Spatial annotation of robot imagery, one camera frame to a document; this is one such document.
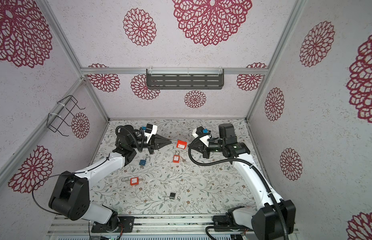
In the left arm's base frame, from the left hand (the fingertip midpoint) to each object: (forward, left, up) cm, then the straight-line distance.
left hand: (170, 143), depth 72 cm
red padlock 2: (-3, -5, +2) cm, 6 cm away
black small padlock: (-16, 0, -28) cm, 32 cm away
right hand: (0, -10, 0) cm, 10 cm away
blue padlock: (+4, +20, -27) cm, 34 cm away
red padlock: (+7, -1, -27) cm, 28 cm away
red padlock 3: (-8, +23, -27) cm, 36 cm away
